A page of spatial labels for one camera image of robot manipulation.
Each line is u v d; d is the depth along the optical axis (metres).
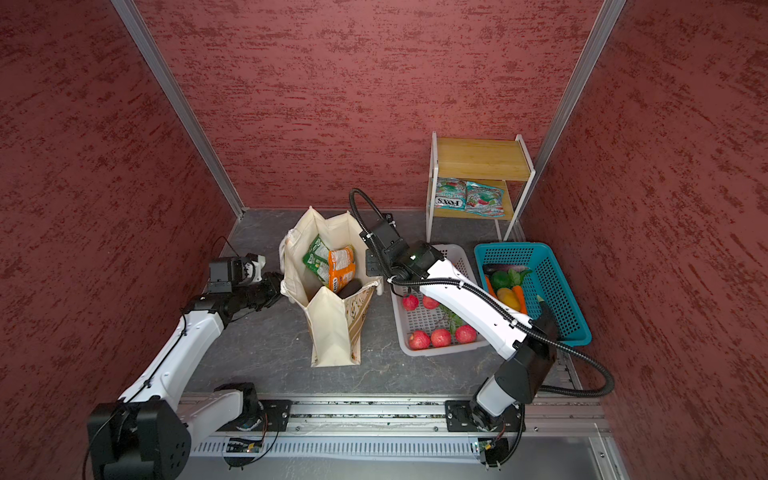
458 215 0.98
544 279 0.97
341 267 0.84
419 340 0.81
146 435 0.38
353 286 0.89
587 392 0.40
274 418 0.73
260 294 0.70
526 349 0.41
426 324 0.90
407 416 0.76
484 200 0.98
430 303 0.90
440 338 0.81
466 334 0.83
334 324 0.76
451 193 1.01
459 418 0.74
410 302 0.90
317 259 0.85
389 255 0.54
